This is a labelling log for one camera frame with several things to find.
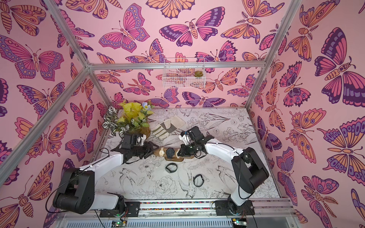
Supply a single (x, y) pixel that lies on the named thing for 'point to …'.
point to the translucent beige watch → (177, 151)
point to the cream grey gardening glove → (162, 130)
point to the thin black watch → (194, 178)
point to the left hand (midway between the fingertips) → (158, 147)
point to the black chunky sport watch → (170, 152)
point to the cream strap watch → (161, 152)
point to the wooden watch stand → (156, 153)
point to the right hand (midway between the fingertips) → (178, 152)
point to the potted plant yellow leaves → (129, 118)
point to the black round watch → (171, 167)
